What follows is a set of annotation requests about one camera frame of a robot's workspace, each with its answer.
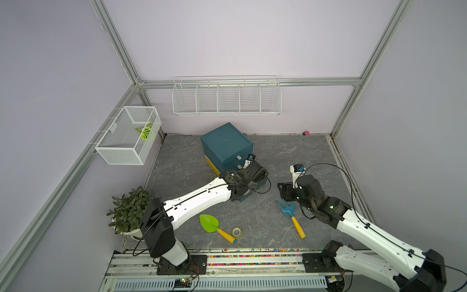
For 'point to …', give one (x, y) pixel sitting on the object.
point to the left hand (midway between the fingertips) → (249, 180)
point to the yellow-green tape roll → (236, 232)
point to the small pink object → (306, 133)
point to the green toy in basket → (145, 131)
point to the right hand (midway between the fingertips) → (282, 183)
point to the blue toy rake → (289, 208)
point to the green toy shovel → (211, 224)
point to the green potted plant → (127, 214)
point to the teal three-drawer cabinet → (225, 149)
